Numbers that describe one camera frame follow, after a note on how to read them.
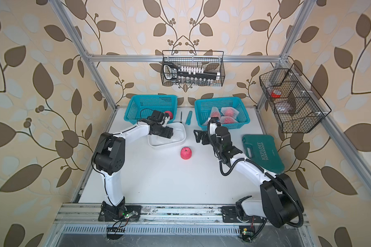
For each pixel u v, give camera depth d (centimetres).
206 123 105
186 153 90
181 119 115
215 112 108
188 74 83
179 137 101
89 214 76
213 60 91
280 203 41
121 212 70
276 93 81
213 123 71
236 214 74
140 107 120
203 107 115
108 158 53
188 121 112
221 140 61
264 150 91
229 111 108
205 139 74
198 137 76
